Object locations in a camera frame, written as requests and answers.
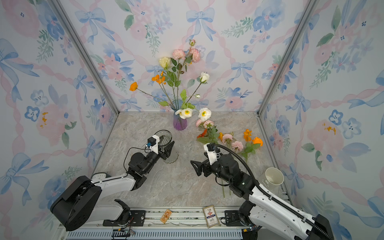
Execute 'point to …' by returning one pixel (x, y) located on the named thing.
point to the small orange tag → (166, 216)
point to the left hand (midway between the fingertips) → (169, 138)
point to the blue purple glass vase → (179, 123)
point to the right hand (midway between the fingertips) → (198, 156)
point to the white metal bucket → (272, 179)
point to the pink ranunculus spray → (211, 136)
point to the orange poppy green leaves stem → (256, 143)
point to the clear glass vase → (165, 138)
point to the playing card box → (211, 216)
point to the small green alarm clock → (99, 175)
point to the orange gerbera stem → (203, 134)
